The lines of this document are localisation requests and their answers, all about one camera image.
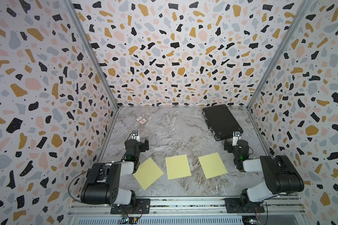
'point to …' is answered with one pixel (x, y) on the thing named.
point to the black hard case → (221, 121)
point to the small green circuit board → (127, 220)
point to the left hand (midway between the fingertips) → (139, 138)
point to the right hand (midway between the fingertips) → (235, 139)
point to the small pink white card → (141, 120)
